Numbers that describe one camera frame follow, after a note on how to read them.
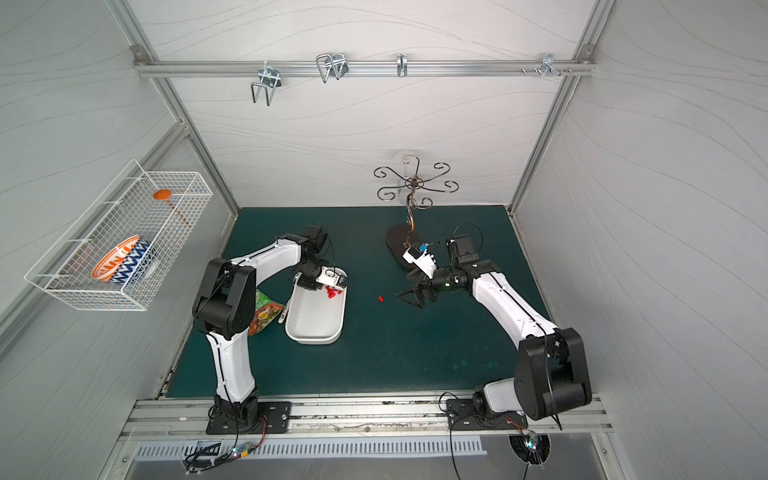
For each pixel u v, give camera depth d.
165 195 0.80
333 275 0.86
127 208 0.71
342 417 0.75
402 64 0.73
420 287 0.70
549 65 0.76
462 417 0.73
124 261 0.57
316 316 0.90
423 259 0.71
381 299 0.95
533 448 0.72
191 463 0.67
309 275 0.88
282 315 0.91
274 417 0.74
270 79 0.78
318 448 0.70
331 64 0.77
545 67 0.77
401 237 1.05
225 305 0.53
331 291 0.96
